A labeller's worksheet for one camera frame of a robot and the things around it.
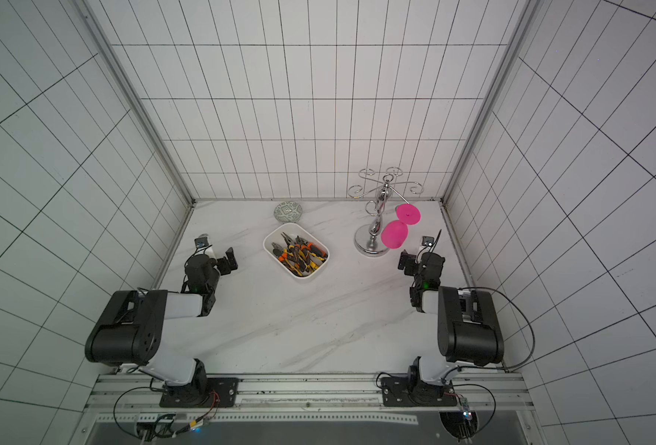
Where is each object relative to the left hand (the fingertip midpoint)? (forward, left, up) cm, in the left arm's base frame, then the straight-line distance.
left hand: (219, 254), depth 96 cm
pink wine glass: (+2, -61, +11) cm, 62 cm away
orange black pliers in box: (+4, -31, 0) cm, 32 cm away
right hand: (+2, -68, +2) cm, 68 cm away
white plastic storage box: (+12, -24, -2) cm, 27 cm away
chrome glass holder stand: (+11, -54, -4) cm, 55 cm away
